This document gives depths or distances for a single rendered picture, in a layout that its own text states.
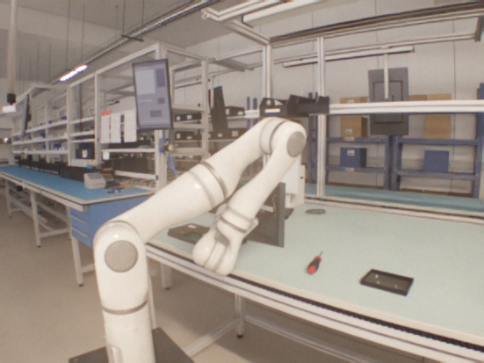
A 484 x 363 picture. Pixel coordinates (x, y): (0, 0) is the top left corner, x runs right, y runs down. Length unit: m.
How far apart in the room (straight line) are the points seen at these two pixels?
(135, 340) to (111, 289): 0.12
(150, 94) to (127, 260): 1.80
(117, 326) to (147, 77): 1.88
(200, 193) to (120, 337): 0.31
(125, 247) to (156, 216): 0.10
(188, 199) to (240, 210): 0.14
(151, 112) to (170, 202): 1.71
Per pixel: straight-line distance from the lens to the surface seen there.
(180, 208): 0.57
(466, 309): 0.73
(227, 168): 0.59
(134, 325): 0.60
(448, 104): 1.38
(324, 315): 0.73
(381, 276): 0.80
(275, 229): 0.96
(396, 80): 2.69
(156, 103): 2.22
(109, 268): 0.54
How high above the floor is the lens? 1.32
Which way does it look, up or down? 7 degrees down
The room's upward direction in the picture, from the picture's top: straight up
